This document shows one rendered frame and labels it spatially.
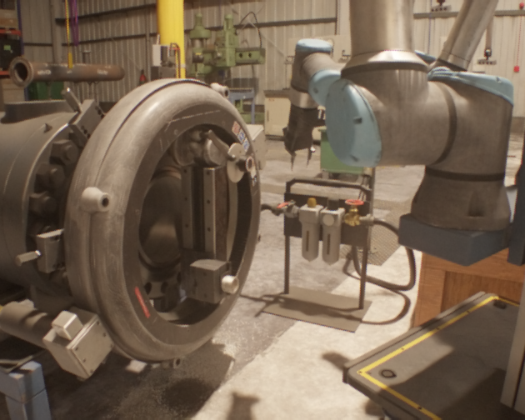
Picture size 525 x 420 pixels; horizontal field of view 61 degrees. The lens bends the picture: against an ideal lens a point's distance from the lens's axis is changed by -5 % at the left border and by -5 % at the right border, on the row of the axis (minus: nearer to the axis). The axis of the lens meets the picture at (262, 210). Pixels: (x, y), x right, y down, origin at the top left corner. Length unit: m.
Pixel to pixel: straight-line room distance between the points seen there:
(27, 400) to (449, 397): 1.06
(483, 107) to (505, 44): 10.80
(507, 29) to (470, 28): 10.32
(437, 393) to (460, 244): 0.39
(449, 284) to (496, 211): 0.90
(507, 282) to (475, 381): 0.64
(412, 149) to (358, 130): 0.11
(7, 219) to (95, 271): 0.41
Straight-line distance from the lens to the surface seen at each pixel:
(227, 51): 12.36
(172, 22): 4.92
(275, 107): 7.99
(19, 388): 1.39
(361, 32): 0.83
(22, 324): 1.17
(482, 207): 0.89
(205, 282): 1.23
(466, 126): 0.85
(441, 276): 1.75
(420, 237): 0.91
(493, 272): 1.73
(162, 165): 1.28
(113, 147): 1.01
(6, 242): 1.38
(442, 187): 0.89
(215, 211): 1.25
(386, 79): 0.78
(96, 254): 0.99
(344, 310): 2.10
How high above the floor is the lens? 0.97
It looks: 15 degrees down
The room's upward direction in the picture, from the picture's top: straight up
